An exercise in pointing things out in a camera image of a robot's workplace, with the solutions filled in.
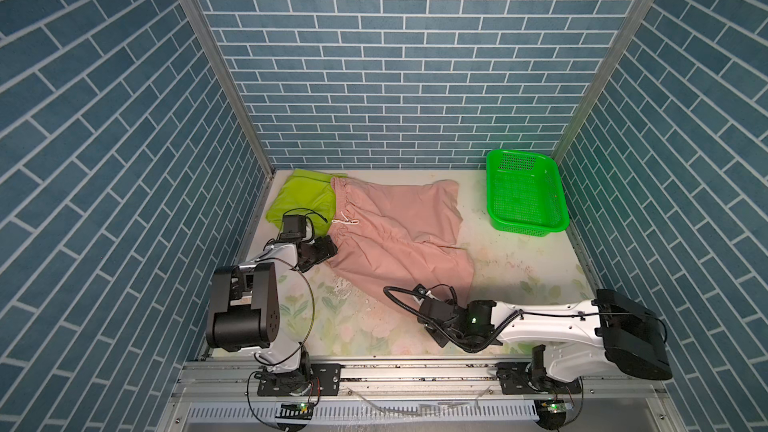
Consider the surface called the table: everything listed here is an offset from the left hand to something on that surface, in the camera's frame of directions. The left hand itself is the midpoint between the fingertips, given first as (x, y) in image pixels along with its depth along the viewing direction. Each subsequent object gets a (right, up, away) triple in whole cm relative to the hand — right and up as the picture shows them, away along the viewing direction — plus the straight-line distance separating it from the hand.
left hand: (328, 250), depth 95 cm
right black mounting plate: (+52, -28, -21) cm, 63 cm away
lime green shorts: (-11, +18, +13) cm, 25 cm away
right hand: (+31, -16, -14) cm, 37 cm away
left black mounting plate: (+2, -28, -22) cm, 36 cm away
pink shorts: (+23, +5, +3) cm, 24 cm away
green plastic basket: (+70, +19, +17) cm, 75 cm away
